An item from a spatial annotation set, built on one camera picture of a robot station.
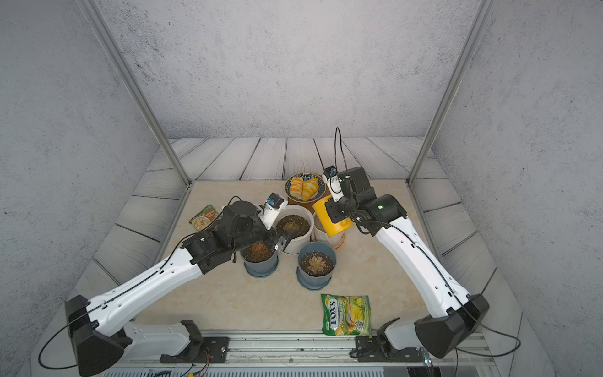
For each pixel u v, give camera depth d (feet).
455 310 1.25
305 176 3.96
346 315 2.57
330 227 2.43
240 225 1.72
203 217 3.44
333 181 2.05
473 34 2.45
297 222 3.07
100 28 2.40
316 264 2.71
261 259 2.77
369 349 2.37
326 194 3.65
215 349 2.39
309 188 3.65
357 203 1.68
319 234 2.90
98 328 1.27
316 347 2.43
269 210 1.95
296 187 3.65
